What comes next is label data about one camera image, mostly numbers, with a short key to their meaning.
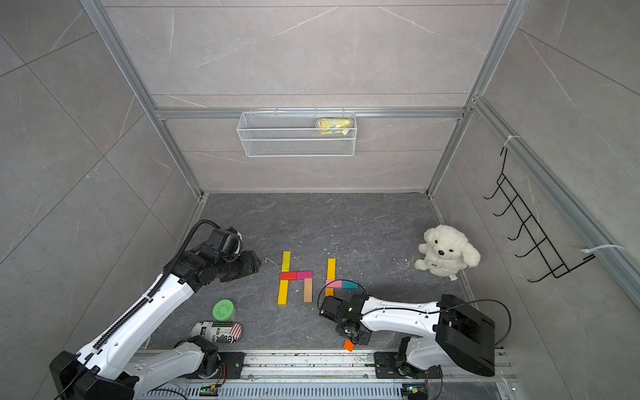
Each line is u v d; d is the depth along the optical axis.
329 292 0.89
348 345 0.76
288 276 0.92
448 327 0.42
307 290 0.88
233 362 0.74
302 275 0.93
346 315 0.60
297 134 1.01
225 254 0.58
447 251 0.80
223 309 0.80
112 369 0.39
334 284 0.91
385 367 0.73
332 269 0.93
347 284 0.88
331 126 0.85
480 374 0.43
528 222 0.67
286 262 0.95
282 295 0.86
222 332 0.76
